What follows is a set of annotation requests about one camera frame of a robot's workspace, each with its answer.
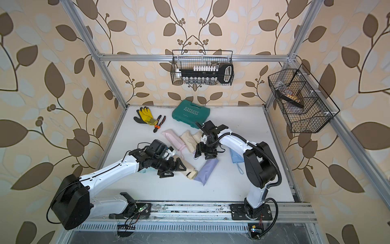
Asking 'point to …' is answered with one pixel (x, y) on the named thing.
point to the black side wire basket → (305, 103)
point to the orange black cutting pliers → (158, 126)
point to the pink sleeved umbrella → (175, 140)
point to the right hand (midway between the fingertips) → (200, 156)
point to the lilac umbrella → (205, 170)
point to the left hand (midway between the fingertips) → (179, 170)
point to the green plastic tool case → (190, 113)
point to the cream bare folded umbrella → (190, 172)
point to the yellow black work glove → (145, 116)
